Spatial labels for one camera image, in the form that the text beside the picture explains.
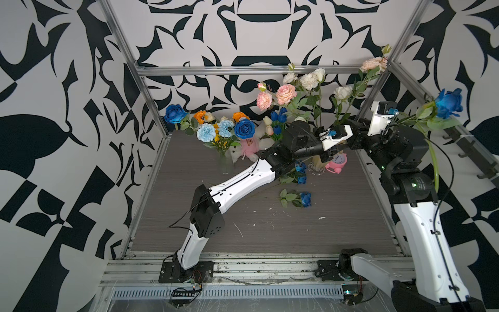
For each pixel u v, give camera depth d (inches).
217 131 28.6
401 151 16.5
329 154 22.1
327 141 21.4
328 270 29.2
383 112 18.7
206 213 18.2
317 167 39.0
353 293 27.6
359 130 20.6
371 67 29.7
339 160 41.3
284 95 26.5
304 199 35.0
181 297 28.5
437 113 18.0
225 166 41.2
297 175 38.0
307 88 32.0
